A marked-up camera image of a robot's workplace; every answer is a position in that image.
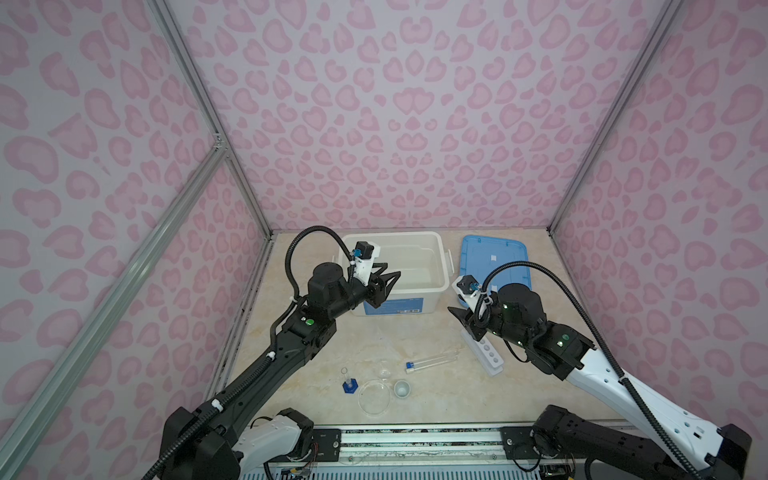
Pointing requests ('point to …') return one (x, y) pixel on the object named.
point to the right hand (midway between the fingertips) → (456, 301)
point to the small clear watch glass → (385, 373)
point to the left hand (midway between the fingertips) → (394, 265)
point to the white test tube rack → (486, 352)
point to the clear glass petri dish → (374, 398)
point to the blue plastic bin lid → (479, 255)
